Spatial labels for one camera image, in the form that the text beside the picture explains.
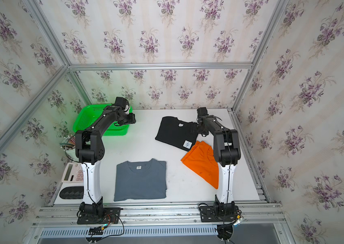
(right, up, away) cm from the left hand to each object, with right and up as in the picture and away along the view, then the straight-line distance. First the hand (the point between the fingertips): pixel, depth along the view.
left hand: (134, 121), depth 102 cm
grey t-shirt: (+8, -33, -18) cm, 39 cm away
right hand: (+45, -6, +2) cm, 45 cm away
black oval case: (-26, -37, -26) cm, 52 cm away
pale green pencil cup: (-31, -18, -18) cm, 40 cm away
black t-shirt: (+32, -9, +3) cm, 34 cm away
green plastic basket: (-38, +6, +6) cm, 39 cm away
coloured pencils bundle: (-34, -13, -16) cm, 40 cm away
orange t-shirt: (+44, -24, -10) cm, 51 cm away
